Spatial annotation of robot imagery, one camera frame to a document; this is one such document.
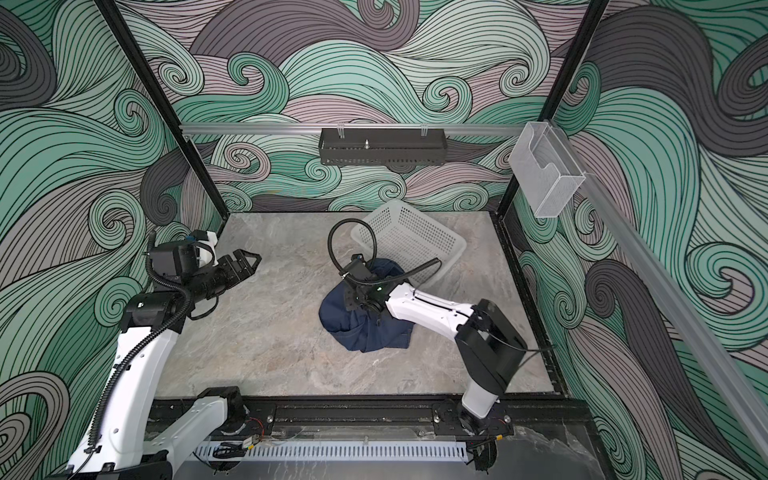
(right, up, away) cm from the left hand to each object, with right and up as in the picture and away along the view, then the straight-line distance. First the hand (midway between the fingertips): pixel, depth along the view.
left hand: (248, 259), depth 71 cm
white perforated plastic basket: (+44, +5, +40) cm, 59 cm away
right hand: (+23, -12, +14) cm, 29 cm away
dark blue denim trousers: (+29, -20, +9) cm, 36 cm away
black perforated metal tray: (+33, +33, +19) cm, 51 cm away
